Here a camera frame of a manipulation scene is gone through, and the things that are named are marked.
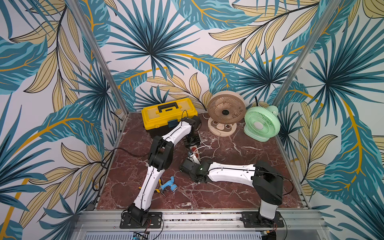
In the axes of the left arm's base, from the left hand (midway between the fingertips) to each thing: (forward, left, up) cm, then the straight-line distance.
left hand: (195, 147), depth 98 cm
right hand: (-15, 0, +4) cm, 15 cm away
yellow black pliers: (-27, +19, +1) cm, 33 cm away
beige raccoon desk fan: (+14, -18, +22) cm, 32 cm away
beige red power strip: (-6, 0, +5) cm, 8 cm away
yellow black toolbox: (+10, +24, +16) cm, 30 cm away
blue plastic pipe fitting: (-24, +13, 0) cm, 27 cm away
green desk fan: (+5, -38, +20) cm, 43 cm away
